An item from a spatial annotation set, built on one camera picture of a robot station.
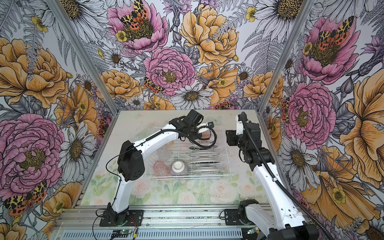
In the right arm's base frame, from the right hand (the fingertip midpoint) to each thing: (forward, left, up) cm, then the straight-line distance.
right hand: (230, 135), depth 77 cm
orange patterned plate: (+2, +12, -2) cm, 12 cm away
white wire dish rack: (-3, +12, -17) cm, 21 cm away
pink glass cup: (-9, +37, -18) cm, 42 cm away
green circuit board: (-37, +54, -24) cm, 69 cm away
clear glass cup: (0, +37, -16) cm, 40 cm away
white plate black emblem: (0, +13, -18) cm, 22 cm away
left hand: (+11, +18, -10) cm, 23 cm away
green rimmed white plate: (-2, +15, -8) cm, 17 cm away
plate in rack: (-11, +13, -14) cm, 22 cm away
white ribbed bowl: (-9, +27, -17) cm, 33 cm away
